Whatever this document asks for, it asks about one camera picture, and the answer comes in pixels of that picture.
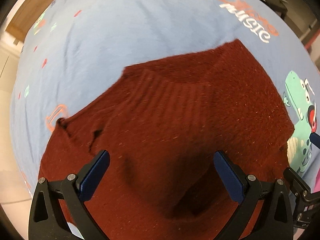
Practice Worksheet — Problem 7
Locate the wooden headboard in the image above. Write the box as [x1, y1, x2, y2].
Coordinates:
[5, 0, 53, 42]

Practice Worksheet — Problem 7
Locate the light blue dinosaur bedsheet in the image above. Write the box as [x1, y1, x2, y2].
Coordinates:
[9, 0, 320, 240]

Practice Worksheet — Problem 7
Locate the dark red knitted sweater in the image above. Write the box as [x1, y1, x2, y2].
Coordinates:
[39, 40, 294, 239]

